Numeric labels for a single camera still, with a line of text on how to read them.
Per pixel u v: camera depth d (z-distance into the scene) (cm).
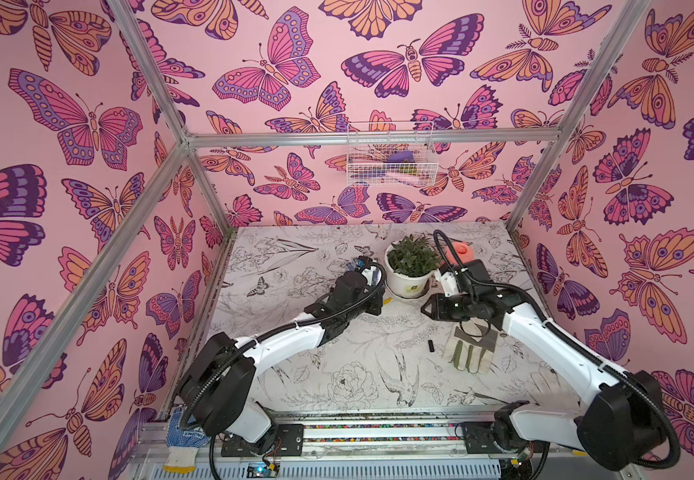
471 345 89
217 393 43
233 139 95
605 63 76
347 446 73
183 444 73
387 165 93
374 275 106
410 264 87
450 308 71
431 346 90
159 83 80
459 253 97
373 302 74
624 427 39
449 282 75
